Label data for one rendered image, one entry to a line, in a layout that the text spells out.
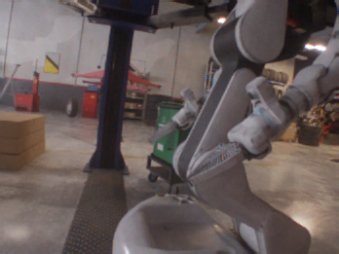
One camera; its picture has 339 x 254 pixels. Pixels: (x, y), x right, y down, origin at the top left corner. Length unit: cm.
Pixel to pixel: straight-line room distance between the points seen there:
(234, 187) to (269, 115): 25
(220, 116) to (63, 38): 996
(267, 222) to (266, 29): 56
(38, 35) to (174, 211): 1021
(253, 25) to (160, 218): 71
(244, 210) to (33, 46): 1039
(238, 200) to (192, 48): 1020
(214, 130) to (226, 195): 18
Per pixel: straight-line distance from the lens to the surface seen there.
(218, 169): 43
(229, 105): 64
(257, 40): 66
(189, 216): 91
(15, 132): 229
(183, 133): 180
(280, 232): 81
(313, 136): 958
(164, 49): 1032
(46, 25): 1074
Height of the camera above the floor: 73
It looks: 5 degrees down
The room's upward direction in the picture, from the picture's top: 7 degrees clockwise
